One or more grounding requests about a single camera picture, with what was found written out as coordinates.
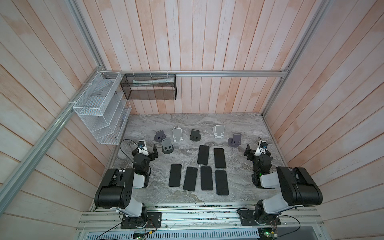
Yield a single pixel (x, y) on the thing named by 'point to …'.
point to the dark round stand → (167, 148)
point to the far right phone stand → (235, 141)
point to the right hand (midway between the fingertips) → (256, 145)
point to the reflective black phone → (219, 158)
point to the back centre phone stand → (195, 135)
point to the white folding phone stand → (177, 133)
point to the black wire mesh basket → (149, 86)
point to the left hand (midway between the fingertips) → (148, 147)
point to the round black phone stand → (159, 136)
